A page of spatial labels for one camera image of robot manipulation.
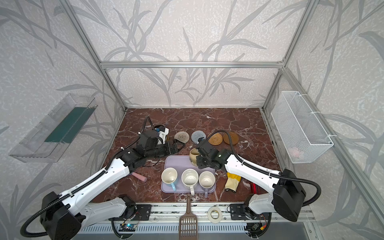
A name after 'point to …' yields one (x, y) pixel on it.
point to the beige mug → (193, 153)
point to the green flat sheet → (71, 125)
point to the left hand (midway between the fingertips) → (182, 143)
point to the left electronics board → (127, 227)
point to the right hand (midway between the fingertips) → (200, 155)
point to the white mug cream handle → (189, 177)
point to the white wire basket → (303, 136)
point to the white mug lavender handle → (207, 180)
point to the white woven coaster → (182, 136)
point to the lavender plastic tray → (180, 163)
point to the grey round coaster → (197, 134)
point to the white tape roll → (212, 220)
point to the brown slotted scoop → (188, 224)
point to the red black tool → (254, 188)
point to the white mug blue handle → (169, 176)
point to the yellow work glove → (232, 182)
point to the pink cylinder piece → (139, 177)
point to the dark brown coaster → (234, 138)
